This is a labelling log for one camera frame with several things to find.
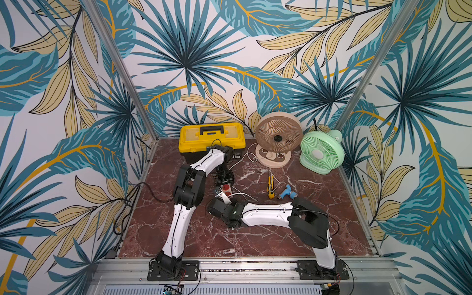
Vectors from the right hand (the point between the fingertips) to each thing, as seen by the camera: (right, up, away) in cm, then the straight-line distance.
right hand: (226, 203), depth 88 cm
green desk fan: (+45, +25, -2) cm, 52 cm away
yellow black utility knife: (+23, +6, +7) cm, 24 cm away
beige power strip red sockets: (0, +6, +6) cm, 8 cm away
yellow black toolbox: (-17, +32, +9) cm, 37 cm away
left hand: (+1, +5, +7) cm, 9 cm away
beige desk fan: (+25, +33, +1) cm, 42 cm away
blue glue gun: (+33, +3, +4) cm, 33 cm away
